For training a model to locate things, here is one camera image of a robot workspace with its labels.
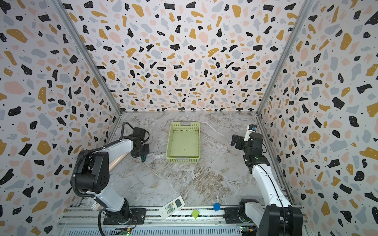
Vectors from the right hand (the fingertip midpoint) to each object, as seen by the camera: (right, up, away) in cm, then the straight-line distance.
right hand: (241, 136), depth 84 cm
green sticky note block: (-26, -38, -9) cm, 48 cm away
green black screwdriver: (-59, -14, +8) cm, 62 cm away
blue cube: (-15, -36, -7) cm, 40 cm away
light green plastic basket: (-35, -7, +19) cm, 41 cm away
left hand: (-59, -11, +11) cm, 61 cm away
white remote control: (-40, -36, -9) cm, 54 cm away
